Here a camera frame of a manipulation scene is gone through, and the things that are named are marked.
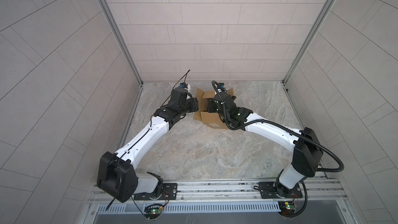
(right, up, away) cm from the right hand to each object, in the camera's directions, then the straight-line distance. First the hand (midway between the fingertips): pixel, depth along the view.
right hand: (205, 100), depth 80 cm
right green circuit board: (+36, -47, -12) cm, 61 cm away
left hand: (-2, 0, -1) cm, 2 cm away
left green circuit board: (-22, -47, -15) cm, 54 cm away
